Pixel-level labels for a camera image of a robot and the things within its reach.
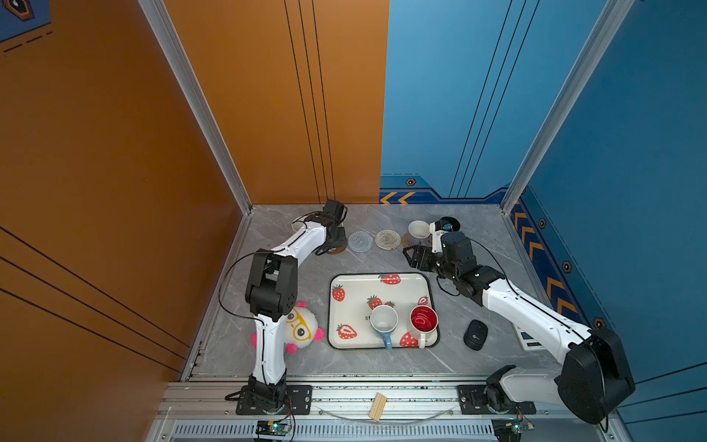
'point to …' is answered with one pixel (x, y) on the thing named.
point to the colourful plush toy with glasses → (300, 329)
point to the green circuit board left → (269, 427)
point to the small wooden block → (377, 406)
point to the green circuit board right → (506, 429)
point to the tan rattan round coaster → (405, 241)
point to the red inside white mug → (423, 320)
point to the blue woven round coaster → (360, 241)
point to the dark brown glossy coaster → (338, 250)
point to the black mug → (448, 224)
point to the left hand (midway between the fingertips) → (337, 238)
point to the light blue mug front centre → (384, 319)
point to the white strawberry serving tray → (353, 296)
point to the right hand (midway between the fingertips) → (410, 252)
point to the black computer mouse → (475, 334)
